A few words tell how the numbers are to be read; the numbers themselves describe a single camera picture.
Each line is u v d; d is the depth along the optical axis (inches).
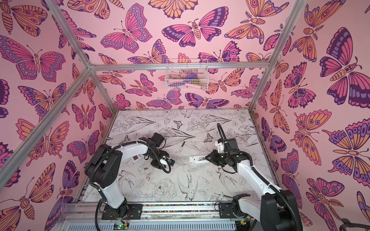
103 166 19.0
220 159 28.4
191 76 37.3
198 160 35.2
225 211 28.8
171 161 30.6
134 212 29.5
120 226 28.5
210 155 31.3
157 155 31.6
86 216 29.1
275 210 15.9
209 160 30.1
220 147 31.0
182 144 39.3
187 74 37.8
